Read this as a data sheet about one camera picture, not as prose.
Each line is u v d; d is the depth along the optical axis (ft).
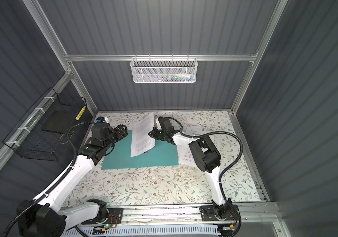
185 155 3.15
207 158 1.83
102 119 2.28
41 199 1.32
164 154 3.19
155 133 2.89
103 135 1.91
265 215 2.42
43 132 2.37
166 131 2.60
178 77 3.00
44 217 1.23
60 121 2.52
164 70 4.07
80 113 2.66
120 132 2.32
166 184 2.76
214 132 1.77
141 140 3.30
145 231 2.53
